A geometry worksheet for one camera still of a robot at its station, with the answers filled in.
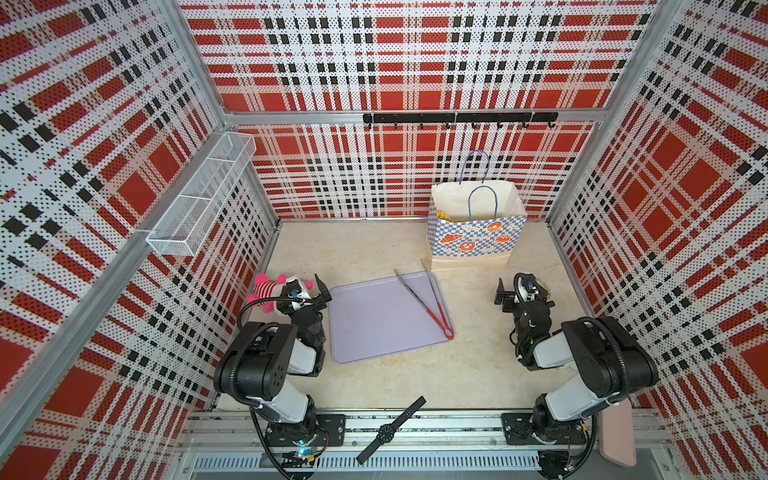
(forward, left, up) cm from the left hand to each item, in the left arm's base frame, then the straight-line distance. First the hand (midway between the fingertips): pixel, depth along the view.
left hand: (301, 285), depth 87 cm
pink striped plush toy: (+3, +14, -6) cm, 15 cm away
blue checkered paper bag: (+12, -51, +13) cm, 54 cm away
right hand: (+2, -66, -2) cm, 66 cm away
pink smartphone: (-37, -81, -9) cm, 89 cm away
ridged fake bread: (+23, -43, +5) cm, 50 cm away
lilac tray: (-3, -24, -14) cm, 28 cm away
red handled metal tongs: (-2, -38, -10) cm, 39 cm away
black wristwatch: (-36, -26, -12) cm, 46 cm away
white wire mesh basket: (+18, +38, +8) cm, 43 cm away
